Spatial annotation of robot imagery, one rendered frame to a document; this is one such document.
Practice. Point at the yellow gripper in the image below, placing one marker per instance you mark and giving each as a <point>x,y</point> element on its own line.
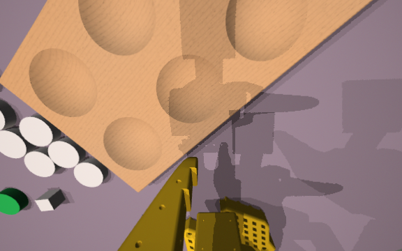
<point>162,226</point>

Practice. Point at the green disc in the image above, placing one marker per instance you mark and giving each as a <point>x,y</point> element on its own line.
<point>12,201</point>

